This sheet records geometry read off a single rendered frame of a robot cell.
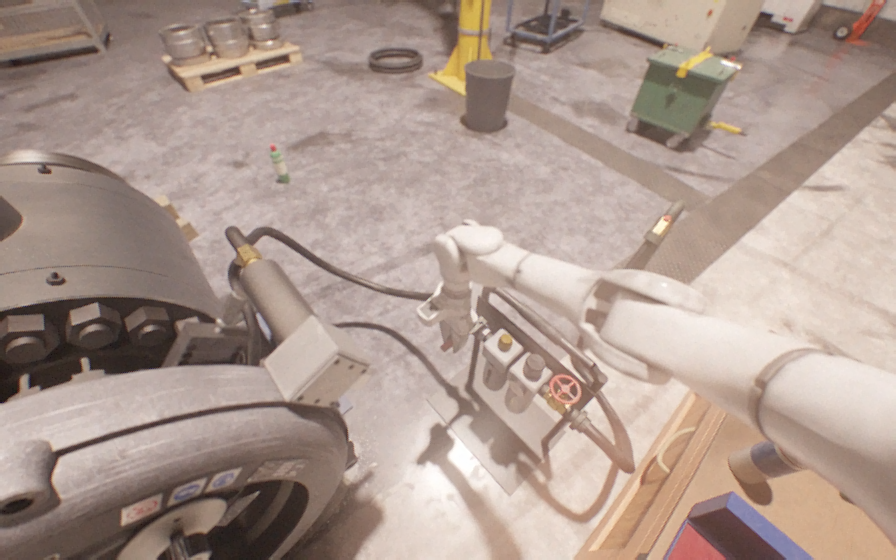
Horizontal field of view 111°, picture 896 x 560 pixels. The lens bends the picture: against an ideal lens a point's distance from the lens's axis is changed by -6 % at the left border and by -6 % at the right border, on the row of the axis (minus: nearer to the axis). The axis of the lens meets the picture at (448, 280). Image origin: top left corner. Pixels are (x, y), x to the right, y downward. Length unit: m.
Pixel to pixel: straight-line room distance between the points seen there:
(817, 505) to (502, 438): 0.78
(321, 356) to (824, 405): 0.49
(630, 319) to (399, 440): 1.04
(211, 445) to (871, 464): 0.53
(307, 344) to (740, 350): 0.49
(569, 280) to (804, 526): 0.78
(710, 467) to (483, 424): 0.68
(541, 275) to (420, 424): 0.94
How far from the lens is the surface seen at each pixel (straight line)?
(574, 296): 0.44
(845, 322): 2.46
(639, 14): 6.32
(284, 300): 0.61
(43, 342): 0.76
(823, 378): 0.31
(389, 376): 1.38
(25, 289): 0.79
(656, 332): 0.36
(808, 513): 1.09
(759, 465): 0.95
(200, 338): 0.51
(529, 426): 1.33
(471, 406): 1.32
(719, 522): 0.93
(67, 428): 0.47
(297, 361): 0.53
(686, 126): 3.15
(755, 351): 0.34
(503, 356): 0.90
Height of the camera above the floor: 1.25
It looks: 50 degrees down
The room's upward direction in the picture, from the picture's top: 2 degrees clockwise
